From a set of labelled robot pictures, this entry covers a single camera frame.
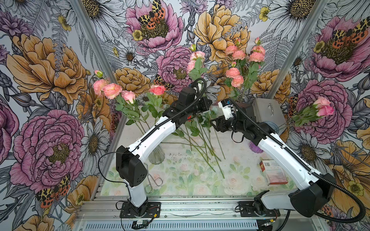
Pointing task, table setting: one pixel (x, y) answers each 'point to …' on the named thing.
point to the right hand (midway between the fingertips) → (215, 122)
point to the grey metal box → (268, 110)
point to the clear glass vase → (157, 156)
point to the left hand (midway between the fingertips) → (211, 105)
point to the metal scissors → (158, 182)
